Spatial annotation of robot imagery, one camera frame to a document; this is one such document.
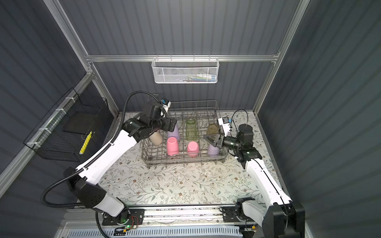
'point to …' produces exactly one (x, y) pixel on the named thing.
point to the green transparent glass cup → (191, 130)
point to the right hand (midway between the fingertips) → (208, 137)
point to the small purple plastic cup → (213, 151)
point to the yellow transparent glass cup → (212, 129)
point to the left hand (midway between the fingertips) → (169, 118)
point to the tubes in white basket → (203, 78)
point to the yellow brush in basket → (85, 143)
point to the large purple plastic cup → (175, 133)
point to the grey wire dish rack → (205, 112)
